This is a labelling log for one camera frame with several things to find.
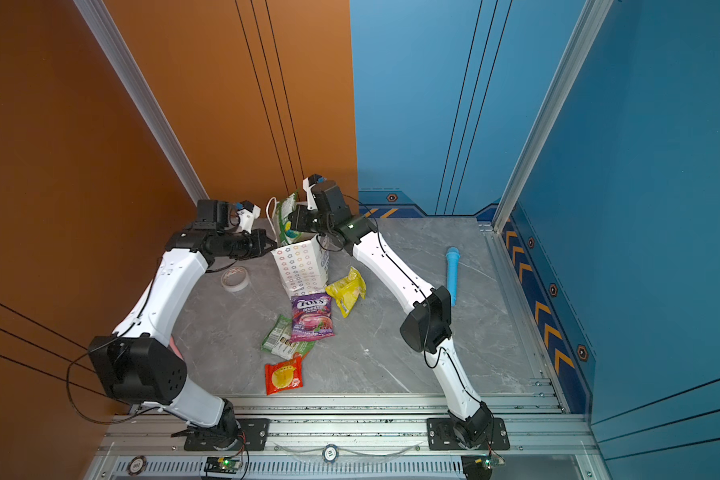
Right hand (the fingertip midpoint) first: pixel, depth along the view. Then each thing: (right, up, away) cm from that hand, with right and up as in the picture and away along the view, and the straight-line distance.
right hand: (285, 216), depth 79 cm
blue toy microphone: (+52, -15, +26) cm, 59 cm away
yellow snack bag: (+15, -22, +15) cm, 30 cm away
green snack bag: (0, -5, +2) cm, 5 cm away
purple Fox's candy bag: (+4, -30, +12) cm, 32 cm away
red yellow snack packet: (-1, -44, +4) cm, 44 cm away
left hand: (-3, -7, +2) cm, 8 cm away
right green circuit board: (+48, -61, -8) cm, 78 cm away
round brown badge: (-32, -60, -9) cm, 69 cm away
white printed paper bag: (+3, -13, +6) cm, 15 cm away
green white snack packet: (-5, -36, +10) cm, 38 cm away
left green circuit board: (-13, -60, -8) cm, 62 cm away
